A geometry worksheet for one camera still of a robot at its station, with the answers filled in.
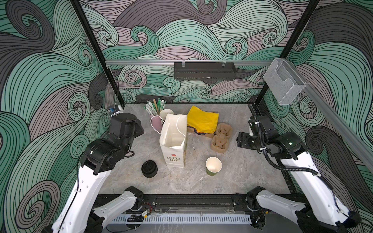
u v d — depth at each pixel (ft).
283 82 2.57
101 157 1.15
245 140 1.93
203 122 3.40
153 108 3.08
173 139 3.12
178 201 2.41
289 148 1.30
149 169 2.61
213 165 2.75
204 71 3.22
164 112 2.98
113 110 1.58
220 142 3.03
